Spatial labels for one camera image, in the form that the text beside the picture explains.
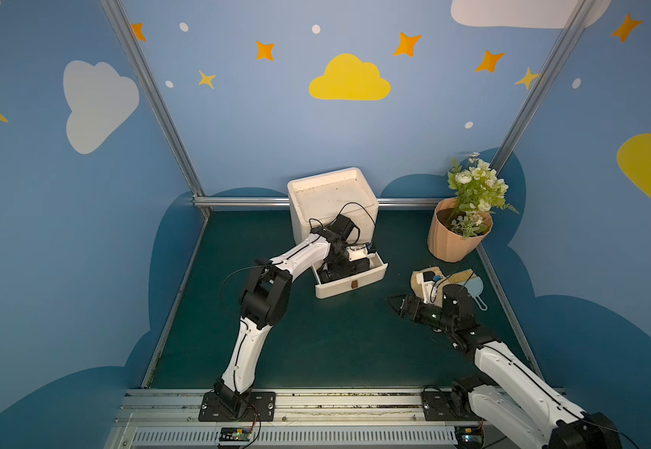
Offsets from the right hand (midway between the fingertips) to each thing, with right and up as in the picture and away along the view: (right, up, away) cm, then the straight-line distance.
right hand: (397, 298), depth 82 cm
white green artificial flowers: (+27, +33, +5) cm, 43 cm away
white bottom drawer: (-5, +5, +14) cm, 15 cm away
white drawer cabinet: (-25, +31, +11) cm, 41 cm away
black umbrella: (-11, +9, +8) cm, 16 cm away
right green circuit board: (+17, -35, -9) cm, 40 cm away
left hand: (-13, +10, +16) cm, 23 cm away
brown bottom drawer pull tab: (-12, +3, +12) cm, 17 cm away
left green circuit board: (-45, -33, -10) cm, 57 cm away
